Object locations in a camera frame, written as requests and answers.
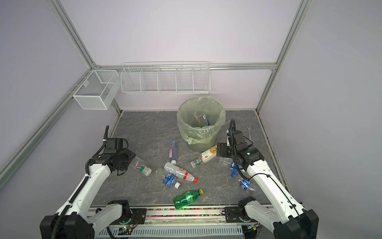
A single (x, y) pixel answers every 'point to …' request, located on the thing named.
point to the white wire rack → (165, 77)
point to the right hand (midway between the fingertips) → (225, 148)
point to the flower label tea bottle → (209, 154)
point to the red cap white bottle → (180, 172)
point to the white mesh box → (98, 90)
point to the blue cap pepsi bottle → (245, 184)
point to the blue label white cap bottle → (169, 179)
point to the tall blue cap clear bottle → (203, 117)
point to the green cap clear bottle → (141, 165)
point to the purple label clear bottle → (173, 151)
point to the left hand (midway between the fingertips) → (134, 158)
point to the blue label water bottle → (229, 163)
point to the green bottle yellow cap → (183, 200)
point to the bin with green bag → (200, 119)
